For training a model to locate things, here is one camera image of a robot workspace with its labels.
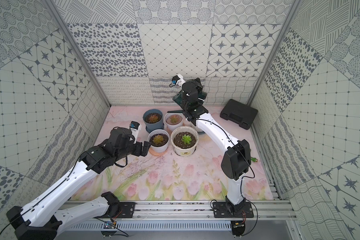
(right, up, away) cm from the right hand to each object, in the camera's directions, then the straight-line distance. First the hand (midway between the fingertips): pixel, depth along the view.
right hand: (201, 80), depth 76 cm
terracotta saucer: (-26, -43, +17) cm, 53 cm away
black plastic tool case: (+33, -16, +35) cm, 51 cm away
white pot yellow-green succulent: (-23, -33, +12) cm, 42 cm away
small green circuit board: (-45, -71, -5) cm, 84 cm away
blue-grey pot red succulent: (-30, -20, +23) cm, 43 cm away
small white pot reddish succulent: (-16, -21, +22) cm, 35 cm away
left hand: (-30, -30, -3) cm, 42 cm away
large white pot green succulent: (-9, -33, +12) cm, 36 cm away
